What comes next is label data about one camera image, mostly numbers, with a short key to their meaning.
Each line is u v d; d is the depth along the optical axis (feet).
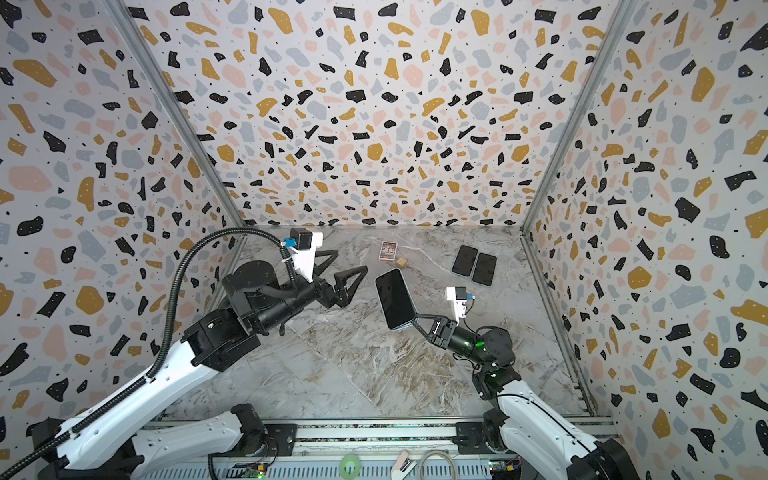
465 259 3.68
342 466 2.30
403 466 2.26
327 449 2.40
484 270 3.61
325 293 1.70
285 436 2.45
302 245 1.60
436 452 2.35
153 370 1.34
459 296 2.22
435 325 2.14
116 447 1.33
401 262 3.60
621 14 2.35
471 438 2.43
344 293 1.73
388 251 3.71
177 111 2.82
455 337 2.08
